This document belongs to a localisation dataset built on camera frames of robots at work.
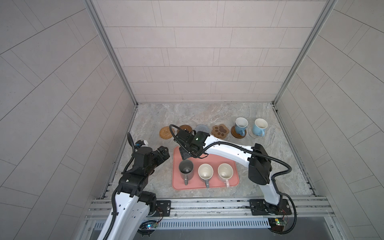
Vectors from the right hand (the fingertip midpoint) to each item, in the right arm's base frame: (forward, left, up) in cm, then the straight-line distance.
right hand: (185, 155), depth 81 cm
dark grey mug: (-5, 0, -6) cm, 8 cm away
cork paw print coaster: (+19, -23, -7) cm, 31 cm away
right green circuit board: (-32, -43, -10) cm, 54 cm away
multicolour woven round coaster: (+18, -43, -7) cm, 47 cm away
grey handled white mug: (-8, -11, -6) cm, 14 cm away
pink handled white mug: (-8, -22, -7) cm, 24 cm away
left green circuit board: (-30, +15, -5) cm, 34 cm away
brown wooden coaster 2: (+15, -32, -6) cm, 36 cm away
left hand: (0, +9, +7) cm, 12 cm away
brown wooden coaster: (+24, +1, -6) cm, 25 cm away
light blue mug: (+13, -45, +3) cm, 47 cm away
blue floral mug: (+17, -35, +2) cm, 39 cm away
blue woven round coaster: (+23, -11, -7) cm, 26 cm away
